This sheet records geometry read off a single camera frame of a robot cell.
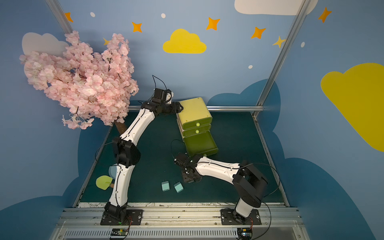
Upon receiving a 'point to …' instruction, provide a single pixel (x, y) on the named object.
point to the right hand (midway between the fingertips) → (190, 174)
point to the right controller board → (245, 233)
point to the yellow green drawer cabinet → (195, 119)
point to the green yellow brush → (104, 182)
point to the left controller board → (119, 231)
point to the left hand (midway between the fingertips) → (179, 106)
